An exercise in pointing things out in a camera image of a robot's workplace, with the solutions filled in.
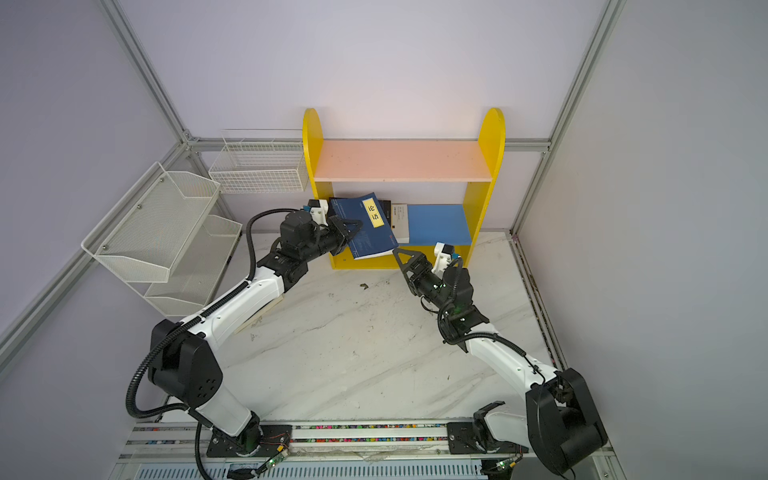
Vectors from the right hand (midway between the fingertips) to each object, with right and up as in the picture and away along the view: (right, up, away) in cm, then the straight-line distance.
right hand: (392, 260), depth 74 cm
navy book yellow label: (-5, +6, +4) cm, 9 cm away
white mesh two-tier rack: (-66, +6, +10) cm, 67 cm away
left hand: (-8, +10, +3) cm, 13 cm away
